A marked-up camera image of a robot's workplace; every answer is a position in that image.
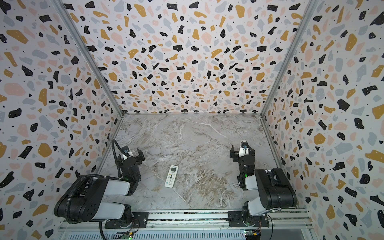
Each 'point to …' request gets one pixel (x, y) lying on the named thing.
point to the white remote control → (171, 176)
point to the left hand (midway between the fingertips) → (128, 149)
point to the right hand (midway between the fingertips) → (240, 143)
